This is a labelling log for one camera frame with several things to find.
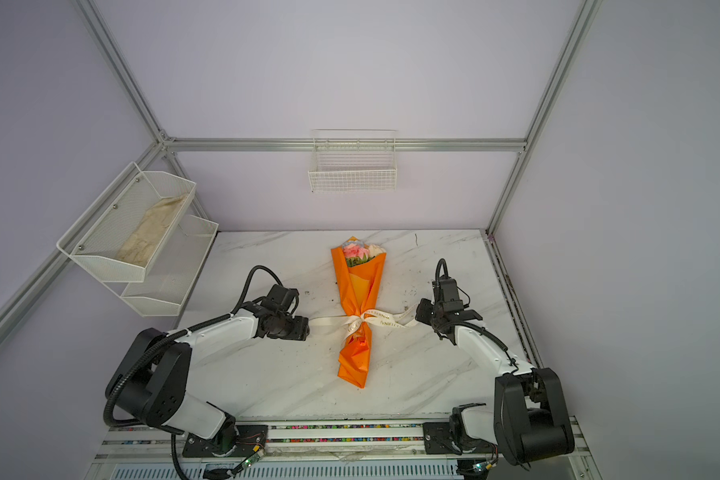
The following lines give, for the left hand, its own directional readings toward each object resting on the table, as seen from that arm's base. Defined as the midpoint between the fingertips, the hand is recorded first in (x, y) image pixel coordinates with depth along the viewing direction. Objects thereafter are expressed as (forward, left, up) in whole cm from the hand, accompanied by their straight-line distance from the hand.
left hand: (297, 331), depth 90 cm
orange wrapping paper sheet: (+16, -18, +1) cm, 24 cm away
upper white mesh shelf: (+15, +44, +28) cm, 54 cm away
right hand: (+5, -38, +6) cm, 39 cm away
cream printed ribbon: (+4, -33, +1) cm, 33 cm away
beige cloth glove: (+10, +38, +27) cm, 47 cm away
